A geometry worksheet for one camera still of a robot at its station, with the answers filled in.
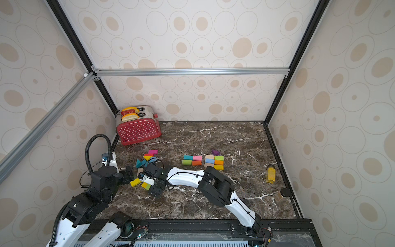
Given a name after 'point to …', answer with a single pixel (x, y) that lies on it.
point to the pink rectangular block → (196, 157)
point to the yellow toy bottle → (271, 174)
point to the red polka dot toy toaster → (145, 127)
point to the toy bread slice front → (129, 116)
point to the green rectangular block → (219, 158)
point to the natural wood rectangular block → (210, 157)
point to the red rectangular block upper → (148, 155)
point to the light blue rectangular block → (209, 160)
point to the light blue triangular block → (151, 160)
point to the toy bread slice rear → (136, 109)
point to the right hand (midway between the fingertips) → (154, 192)
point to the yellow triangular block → (147, 158)
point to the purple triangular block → (215, 152)
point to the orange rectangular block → (219, 162)
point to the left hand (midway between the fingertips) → (128, 165)
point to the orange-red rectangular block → (196, 162)
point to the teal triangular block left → (138, 163)
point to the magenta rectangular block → (155, 152)
